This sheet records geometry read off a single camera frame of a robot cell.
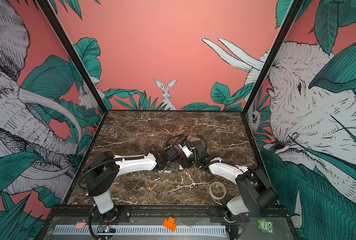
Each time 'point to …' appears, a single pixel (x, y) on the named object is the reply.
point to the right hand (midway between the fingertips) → (181, 155)
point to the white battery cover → (180, 167)
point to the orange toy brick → (170, 224)
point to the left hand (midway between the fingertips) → (171, 162)
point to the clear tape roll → (217, 190)
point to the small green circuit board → (106, 228)
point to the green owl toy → (265, 226)
